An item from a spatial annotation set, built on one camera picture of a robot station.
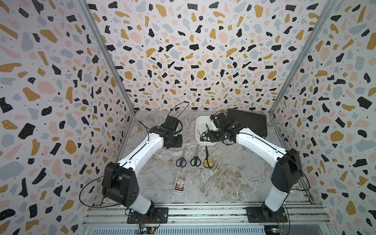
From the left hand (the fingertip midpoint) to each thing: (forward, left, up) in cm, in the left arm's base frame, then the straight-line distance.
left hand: (180, 142), depth 85 cm
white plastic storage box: (+24, -13, -16) cm, 32 cm away
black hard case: (+23, -54, -11) cm, 60 cm away
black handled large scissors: (-4, -9, -16) cm, 19 cm away
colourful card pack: (-19, 0, -14) cm, 23 cm away
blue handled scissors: (-5, 0, -16) cm, 16 cm away
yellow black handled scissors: (-6, -17, -14) cm, 23 cm away
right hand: (+3, -18, +1) cm, 19 cm away
